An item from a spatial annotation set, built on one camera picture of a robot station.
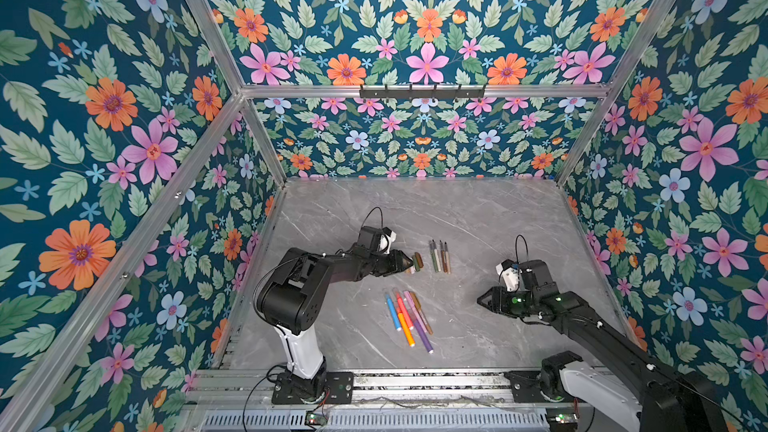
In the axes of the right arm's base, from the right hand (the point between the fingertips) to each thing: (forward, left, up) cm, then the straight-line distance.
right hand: (482, 300), depth 83 cm
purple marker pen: (-7, +17, -5) cm, 19 cm away
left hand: (+14, +19, 0) cm, 24 cm away
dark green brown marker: (+19, +12, -4) cm, 23 cm away
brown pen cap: (+16, +17, -5) cm, 24 cm away
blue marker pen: (+1, +26, -5) cm, 27 cm away
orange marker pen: (-6, +21, -5) cm, 23 cm away
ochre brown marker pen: (+17, +8, -5) cm, 19 cm away
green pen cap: (+14, +18, -4) cm, 24 cm away
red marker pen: (-1, +22, -5) cm, 23 cm away
